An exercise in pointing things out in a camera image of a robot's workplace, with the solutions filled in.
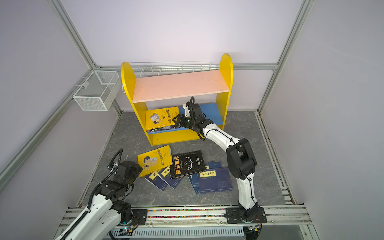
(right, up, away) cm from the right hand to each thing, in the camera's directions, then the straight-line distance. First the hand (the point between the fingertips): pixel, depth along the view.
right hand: (174, 120), depth 88 cm
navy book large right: (+25, -34, -4) cm, 42 cm away
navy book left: (-5, -31, -2) cm, 32 cm away
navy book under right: (+12, -33, -3) cm, 36 cm away
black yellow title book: (+6, -26, +1) cm, 27 cm away
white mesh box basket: (-51, +19, +11) cm, 56 cm away
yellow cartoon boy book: (-12, -25, +3) cm, 28 cm away
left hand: (-20, -28, -5) cm, 35 cm away
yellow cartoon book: (-9, +2, +4) cm, 10 cm away
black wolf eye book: (-7, -5, +2) cm, 8 cm away
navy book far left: (-10, -34, -3) cm, 36 cm away
